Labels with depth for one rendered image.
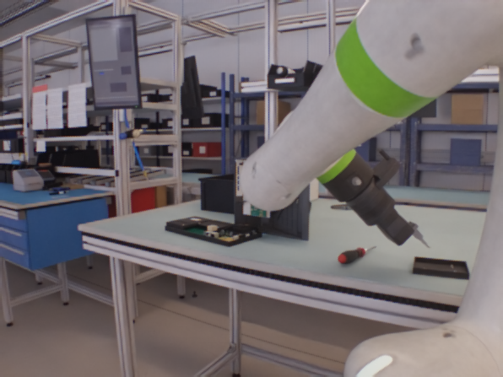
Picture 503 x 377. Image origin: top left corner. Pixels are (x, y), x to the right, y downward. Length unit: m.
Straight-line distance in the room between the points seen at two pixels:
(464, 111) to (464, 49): 4.19
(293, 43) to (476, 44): 5.38
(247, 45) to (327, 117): 5.64
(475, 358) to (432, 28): 0.33
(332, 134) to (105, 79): 1.92
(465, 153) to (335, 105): 4.15
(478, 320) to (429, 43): 0.32
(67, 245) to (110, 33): 1.25
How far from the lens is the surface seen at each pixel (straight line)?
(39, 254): 2.38
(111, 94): 2.26
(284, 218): 1.09
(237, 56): 6.12
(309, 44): 5.58
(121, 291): 1.37
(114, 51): 2.24
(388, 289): 0.75
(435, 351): 0.45
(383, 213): 0.76
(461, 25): 0.32
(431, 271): 0.82
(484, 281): 0.50
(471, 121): 4.52
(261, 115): 5.22
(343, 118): 0.42
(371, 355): 0.43
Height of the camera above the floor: 1.26
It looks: 7 degrees down
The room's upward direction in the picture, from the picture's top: straight up
